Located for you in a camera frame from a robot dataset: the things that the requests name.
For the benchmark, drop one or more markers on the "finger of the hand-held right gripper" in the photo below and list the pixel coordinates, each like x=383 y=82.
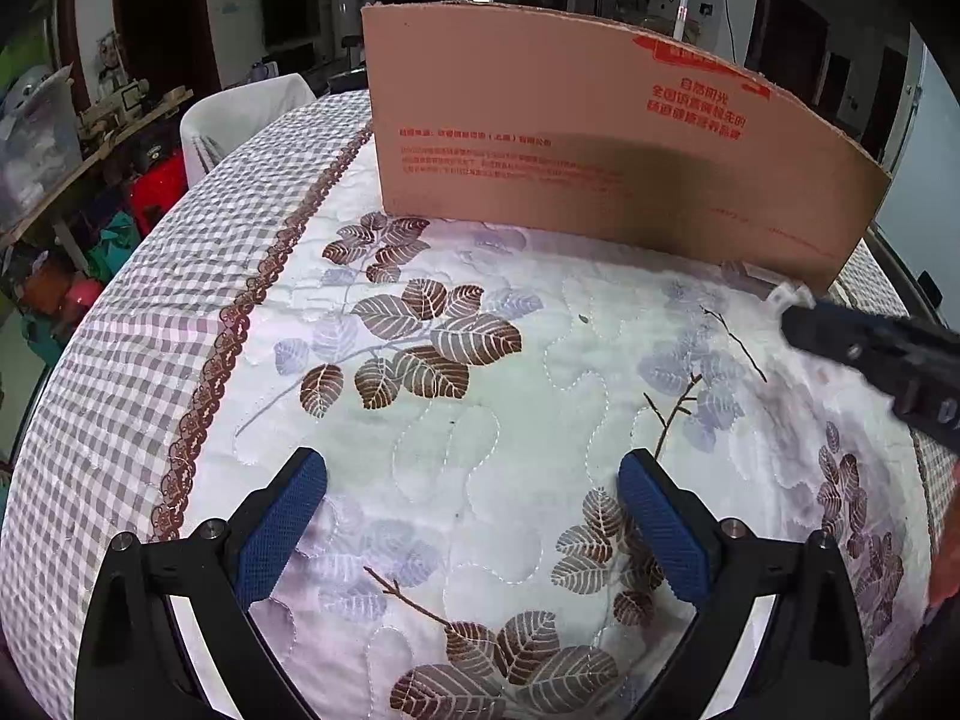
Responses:
x=825 y=334

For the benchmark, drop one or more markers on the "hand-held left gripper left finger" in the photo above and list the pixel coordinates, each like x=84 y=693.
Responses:
x=281 y=517

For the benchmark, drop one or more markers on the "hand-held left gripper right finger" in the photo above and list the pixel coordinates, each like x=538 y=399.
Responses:
x=664 y=525

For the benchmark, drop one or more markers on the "white plastic clip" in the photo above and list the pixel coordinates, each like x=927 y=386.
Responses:
x=786 y=294

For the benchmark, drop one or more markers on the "brown cardboard box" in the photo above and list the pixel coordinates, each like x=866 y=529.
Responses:
x=600 y=150

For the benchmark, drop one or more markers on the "person's right hand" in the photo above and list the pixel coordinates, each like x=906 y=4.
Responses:
x=949 y=540

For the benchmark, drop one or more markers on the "clear flat package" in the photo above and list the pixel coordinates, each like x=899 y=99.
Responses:
x=742 y=270

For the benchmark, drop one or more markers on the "dark wooden door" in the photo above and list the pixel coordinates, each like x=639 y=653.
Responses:
x=157 y=15
x=787 y=37

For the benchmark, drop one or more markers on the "red plastic stool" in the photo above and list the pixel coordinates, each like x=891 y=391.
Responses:
x=157 y=187

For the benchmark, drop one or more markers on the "white covered chair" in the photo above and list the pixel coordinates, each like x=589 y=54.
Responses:
x=240 y=120

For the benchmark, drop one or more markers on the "clear storage bin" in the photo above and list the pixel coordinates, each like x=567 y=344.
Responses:
x=34 y=142

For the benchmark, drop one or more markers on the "black television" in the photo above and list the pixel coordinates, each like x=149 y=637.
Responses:
x=289 y=15

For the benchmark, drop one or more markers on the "white standing air conditioner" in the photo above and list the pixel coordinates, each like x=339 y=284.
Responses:
x=346 y=0

